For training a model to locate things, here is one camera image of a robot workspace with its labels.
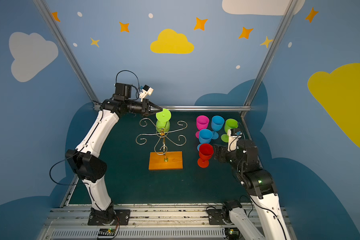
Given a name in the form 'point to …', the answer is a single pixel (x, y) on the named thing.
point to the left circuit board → (106, 232)
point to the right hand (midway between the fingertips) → (223, 143)
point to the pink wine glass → (202, 123)
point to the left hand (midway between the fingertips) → (161, 109)
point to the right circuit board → (232, 233)
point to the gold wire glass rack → (161, 148)
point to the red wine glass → (206, 151)
